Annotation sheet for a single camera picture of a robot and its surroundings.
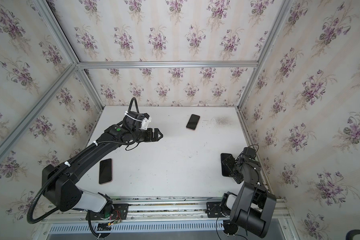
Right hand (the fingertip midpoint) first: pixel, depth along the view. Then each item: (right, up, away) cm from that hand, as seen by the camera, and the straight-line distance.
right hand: (228, 171), depth 86 cm
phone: (-2, +8, -6) cm, 10 cm away
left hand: (-41, +22, -6) cm, 47 cm away
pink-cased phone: (-19, +28, +26) cm, 43 cm away
